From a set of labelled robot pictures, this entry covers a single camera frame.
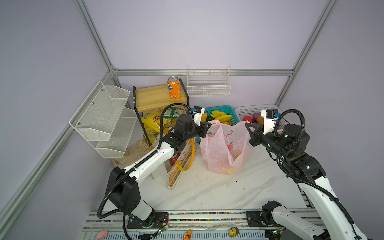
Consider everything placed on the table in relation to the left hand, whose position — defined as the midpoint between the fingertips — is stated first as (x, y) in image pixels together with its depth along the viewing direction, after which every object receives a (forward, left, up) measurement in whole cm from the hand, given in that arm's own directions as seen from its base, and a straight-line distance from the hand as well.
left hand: (210, 124), depth 75 cm
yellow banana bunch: (+28, -13, -23) cm, 38 cm away
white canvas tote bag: (-21, +22, -16) cm, 34 cm away
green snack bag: (+15, +22, -7) cm, 28 cm away
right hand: (-9, -13, +11) cm, 20 cm away
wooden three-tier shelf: (+17, +31, +3) cm, 35 cm away
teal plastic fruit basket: (+33, -17, -20) cm, 42 cm away
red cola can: (-10, +21, -21) cm, 31 cm away
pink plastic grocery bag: (-10, -7, -8) cm, 15 cm away
